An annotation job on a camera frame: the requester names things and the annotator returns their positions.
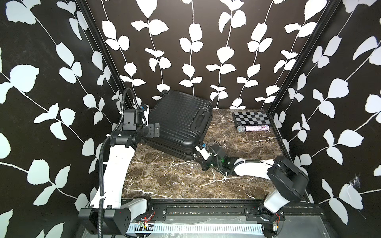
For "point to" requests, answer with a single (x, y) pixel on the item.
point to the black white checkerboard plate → (251, 118)
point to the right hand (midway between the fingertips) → (195, 158)
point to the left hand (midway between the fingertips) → (149, 123)
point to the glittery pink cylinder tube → (242, 128)
